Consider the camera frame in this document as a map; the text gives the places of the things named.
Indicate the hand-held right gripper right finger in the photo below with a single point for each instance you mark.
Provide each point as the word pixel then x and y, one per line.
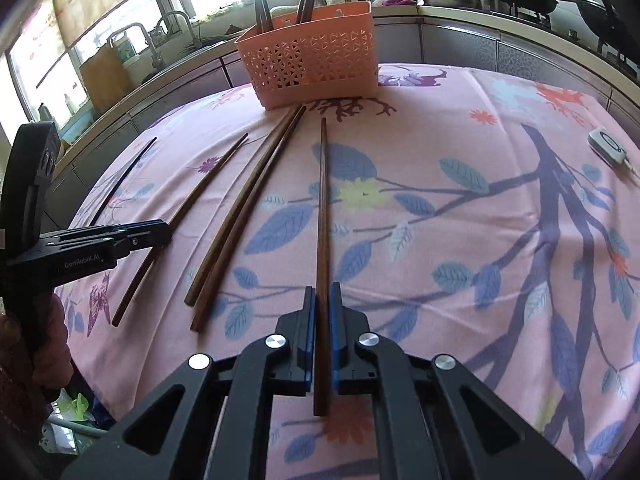
pixel 336 330

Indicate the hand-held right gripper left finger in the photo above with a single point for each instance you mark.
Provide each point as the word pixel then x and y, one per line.
pixel 310 330

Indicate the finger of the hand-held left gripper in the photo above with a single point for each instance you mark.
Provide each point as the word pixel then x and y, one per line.
pixel 145 242
pixel 135 227

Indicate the brown wooden chopstick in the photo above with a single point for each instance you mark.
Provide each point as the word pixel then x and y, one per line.
pixel 230 260
pixel 324 210
pixel 229 230
pixel 185 210

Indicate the orange plastic utensil basket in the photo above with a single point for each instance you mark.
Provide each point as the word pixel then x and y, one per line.
pixel 310 60

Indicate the person's left forearm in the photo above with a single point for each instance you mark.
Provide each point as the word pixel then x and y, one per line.
pixel 17 410

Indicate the person's left hand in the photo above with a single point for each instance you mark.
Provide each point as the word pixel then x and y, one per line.
pixel 55 340

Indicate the thin black stick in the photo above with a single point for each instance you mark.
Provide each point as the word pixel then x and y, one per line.
pixel 120 178

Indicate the wooden cutting board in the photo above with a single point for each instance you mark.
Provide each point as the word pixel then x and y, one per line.
pixel 105 80

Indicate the pink printed tablecloth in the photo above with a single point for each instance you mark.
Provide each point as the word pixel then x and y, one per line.
pixel 450 260

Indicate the white detergent bottle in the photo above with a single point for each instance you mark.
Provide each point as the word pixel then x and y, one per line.
pixel 125 52

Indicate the green plastic object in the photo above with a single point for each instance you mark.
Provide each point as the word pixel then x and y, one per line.
pixel 77 406

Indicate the tall metal faucet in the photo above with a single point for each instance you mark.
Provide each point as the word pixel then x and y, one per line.
pixel 142 40

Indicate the curved metal faucet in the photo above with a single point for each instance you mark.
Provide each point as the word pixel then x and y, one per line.
pixel 182 22

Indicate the white round-button remote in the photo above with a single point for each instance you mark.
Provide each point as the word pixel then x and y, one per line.
pixel 606 146

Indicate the metal tray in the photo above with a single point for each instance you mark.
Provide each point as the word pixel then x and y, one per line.
pixel 452 0

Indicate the gas stove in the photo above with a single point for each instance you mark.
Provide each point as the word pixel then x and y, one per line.
pixel 565 25

